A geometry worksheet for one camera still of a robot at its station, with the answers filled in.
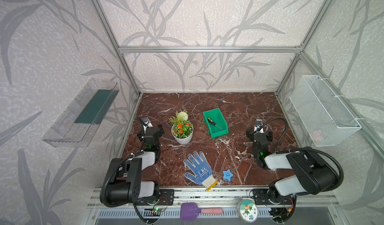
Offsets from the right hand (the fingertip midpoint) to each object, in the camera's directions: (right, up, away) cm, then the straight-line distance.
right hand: (261, 123), depth 90 cm
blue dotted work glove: (-36, -25, -7) cm, 45 cm away
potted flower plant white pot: (-47, -2, -10) cm, 48 cm away
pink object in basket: (+21, -5, -17) cm, 27 cm away
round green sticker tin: (-17, -34, -27) cm, 46 cm away
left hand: (-67, +2, 0) cm, 67 cm away
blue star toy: (-22, -27, -10) cm, 36 cm away
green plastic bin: (-26, -1, +13) cm, 30 cm away
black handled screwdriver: (-29, -1, +12) cm, 31 cm away
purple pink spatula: (-42, -39, -20) cm, 61 cm away
